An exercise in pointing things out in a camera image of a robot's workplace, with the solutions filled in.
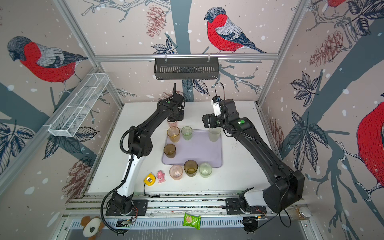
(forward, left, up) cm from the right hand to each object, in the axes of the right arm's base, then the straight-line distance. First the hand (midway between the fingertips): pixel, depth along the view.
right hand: (208, 118), depth 78 cm
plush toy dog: (-48, +52, -22) cm, 74 cm away
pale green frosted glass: (+2, -4, -19) cm, 19 cm away
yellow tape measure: (-26, +32, -24) cm, 48 cm away
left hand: (+14, +20, -16) cm, 29 cm away
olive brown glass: (-18, +10, -24) cm, 32 cm away
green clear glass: (+7, +15, -23) cm, 28 cm away
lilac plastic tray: (-7, +5, -22) cm, 23 cm away
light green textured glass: (-18, +2, -26) cm, 32 cm away
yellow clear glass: (+5, +24, -22) cm, 33 cm away
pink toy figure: (-24, +26, -23) cm, 43 cm away
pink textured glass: (-20, +19, -25) cm, 37 cm away
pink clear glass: (+12, +25, -21) cm, 35 cm away
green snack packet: (-43, +7, -24) cm, 50 cm away
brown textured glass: (-7, +24, -24) cm, 35 cm away
